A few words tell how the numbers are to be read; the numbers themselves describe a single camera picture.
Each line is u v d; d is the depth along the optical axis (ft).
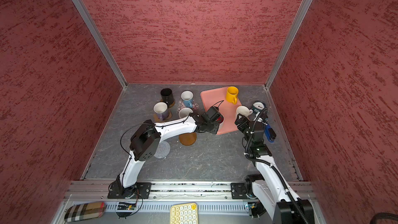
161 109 3.33
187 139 3.01
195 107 3.49
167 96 3.35
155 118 3.29
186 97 3.41
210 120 2.33
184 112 3.13
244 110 3.17
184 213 2.19
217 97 3.70
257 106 3.39
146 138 1.88
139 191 2.41
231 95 3.43
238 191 2.42
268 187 1.64
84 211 2.18
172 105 3.52
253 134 1.99
